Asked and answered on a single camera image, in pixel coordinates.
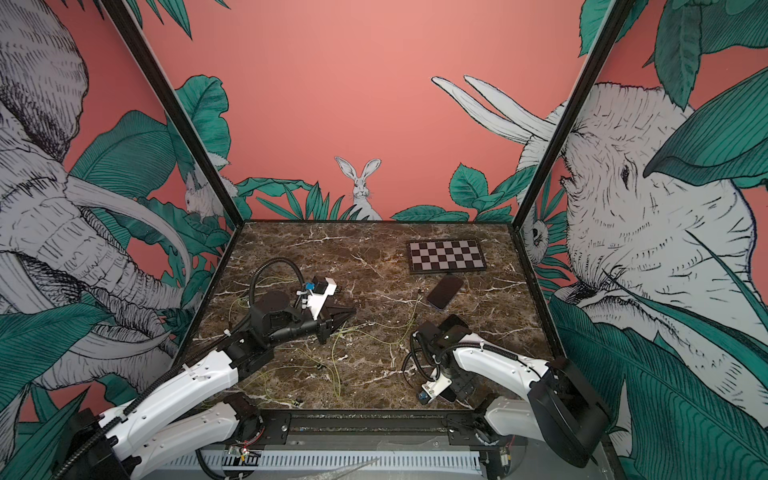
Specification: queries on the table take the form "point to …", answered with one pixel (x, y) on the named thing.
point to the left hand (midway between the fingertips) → (354, 309)
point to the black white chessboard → (445, 255)
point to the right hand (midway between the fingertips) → (449, 361)
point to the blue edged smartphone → (445, 291)
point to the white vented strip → (338, 460)
